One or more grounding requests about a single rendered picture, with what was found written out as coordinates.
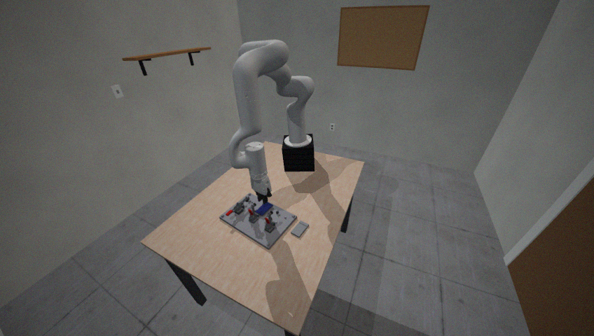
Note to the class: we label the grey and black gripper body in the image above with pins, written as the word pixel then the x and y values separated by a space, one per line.
pixel 261 185

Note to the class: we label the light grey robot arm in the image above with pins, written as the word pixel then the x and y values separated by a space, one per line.
pixel 266 58

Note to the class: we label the blue rectangular block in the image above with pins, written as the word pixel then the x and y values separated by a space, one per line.
pixel 264 209

